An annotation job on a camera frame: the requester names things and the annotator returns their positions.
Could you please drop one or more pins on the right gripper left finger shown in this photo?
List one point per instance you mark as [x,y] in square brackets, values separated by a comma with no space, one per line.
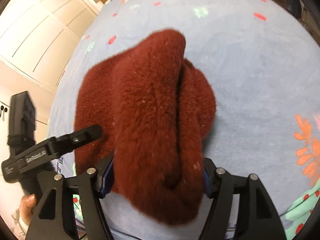
[54,216]

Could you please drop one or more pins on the dark red knit sweater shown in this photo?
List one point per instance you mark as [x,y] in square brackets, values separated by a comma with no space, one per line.
[155,109]

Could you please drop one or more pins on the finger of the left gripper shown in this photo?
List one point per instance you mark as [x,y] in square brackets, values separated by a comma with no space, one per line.
[69,142]

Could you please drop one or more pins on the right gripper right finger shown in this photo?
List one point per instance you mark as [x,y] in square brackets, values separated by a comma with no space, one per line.
[257,215]

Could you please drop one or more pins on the person's left hand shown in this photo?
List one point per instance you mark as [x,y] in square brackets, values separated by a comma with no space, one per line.
[26,208]

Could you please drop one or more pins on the blue patterned bed sheet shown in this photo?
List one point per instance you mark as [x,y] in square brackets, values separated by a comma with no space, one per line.
[263,67]

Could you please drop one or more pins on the white wardrobe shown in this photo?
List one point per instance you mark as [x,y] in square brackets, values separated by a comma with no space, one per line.
[38,37]

